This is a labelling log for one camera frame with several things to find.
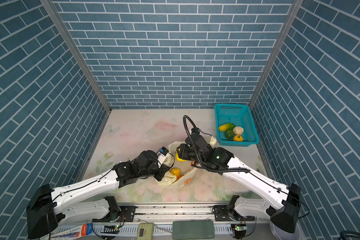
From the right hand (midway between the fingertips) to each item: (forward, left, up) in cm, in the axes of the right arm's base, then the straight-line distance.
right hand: (178, 148), depth 71 cm
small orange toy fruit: (+22, -37, -20) cm, 47 cm away
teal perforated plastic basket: (+46, -42, -22) cm, 66 cm away
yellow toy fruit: (-7, -1, +3) cm, 8 cm away
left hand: (-6, +4, -11) cm, 14 cm away
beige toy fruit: (+28, -37, -19) cm, 50 cm away
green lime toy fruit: (+25, -31, -20) cm, 44 cm away
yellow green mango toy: (+31, -28, -20) cm, 47 cm away
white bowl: (-28, -48, -18) cm, 59 cm away
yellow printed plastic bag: (-1, -4, -22) cm, 23 cm away
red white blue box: (-35, +45, -22) cm, 61 cm away
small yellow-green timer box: (-32, +13, -22) cm, 41 cm away
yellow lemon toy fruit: (-4, +2, -19) cm, 19 cm away
